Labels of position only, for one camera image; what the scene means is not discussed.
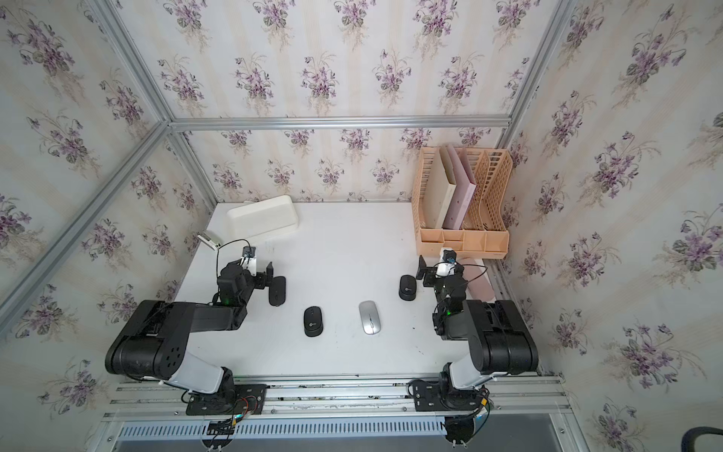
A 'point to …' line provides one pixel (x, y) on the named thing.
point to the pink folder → (464, 189)
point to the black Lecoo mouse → (313, 321)
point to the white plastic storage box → (265, 216)
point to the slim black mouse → (277, 292)
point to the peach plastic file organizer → (484, 234)
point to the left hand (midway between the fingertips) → (258, 262)
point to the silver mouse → (370, 318)
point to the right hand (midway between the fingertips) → (439, 257)
